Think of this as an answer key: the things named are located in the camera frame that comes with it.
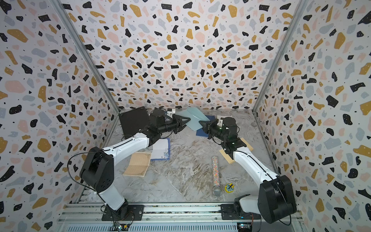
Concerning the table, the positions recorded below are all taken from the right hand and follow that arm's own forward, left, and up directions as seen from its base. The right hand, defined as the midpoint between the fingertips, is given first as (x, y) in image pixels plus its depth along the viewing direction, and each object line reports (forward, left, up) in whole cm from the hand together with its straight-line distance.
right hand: (198, 121), depth 75 cm
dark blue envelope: (-5, -2, -3) cm, 6 cm away
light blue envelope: (+8, +1, -4) cm, 9 cm away
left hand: (+2, +3, -1) cm, 4 cm away
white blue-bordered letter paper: (-1, +25, -29) cm, 38 cm away
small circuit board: (-43, +37, -30) cm, 64 cm away
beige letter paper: (-11, +37, -29) cm, 49 cm away
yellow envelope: (-5, -20, -31) cm, 37 cm away
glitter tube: (-26, -11, -27) cm, 38 cm away
